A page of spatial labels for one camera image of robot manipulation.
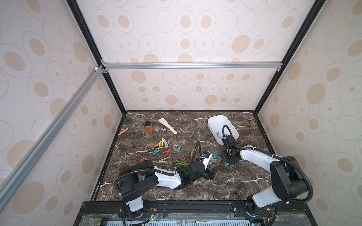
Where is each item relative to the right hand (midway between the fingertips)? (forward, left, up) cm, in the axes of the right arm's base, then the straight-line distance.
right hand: (230, 158), depth 92 cm
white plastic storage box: (+27, +7, +2) cm, 28 cm away
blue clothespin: (+2, +49, +2) cm, 49 cm away
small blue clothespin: (+6, +34, +1) cm, 34 cm away
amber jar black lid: (+18, +56, +9) cm, 60 cm away
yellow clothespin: (+8, +48, +1) cm, 49 cm away
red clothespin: (+3, +41, +1) cm, 41 cm away
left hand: (-10, +10, +9) cm, 17 cm away
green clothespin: (-4, +32, 0) cm, 32 cm away
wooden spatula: (+30, +48, +1) cm, 57 cm away
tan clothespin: (-4, +43, 0) cm, 43 cm away
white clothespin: (+9, +43, +1) cm, 44 cm away
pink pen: (+18, +78, +2) cm, 80 cm away
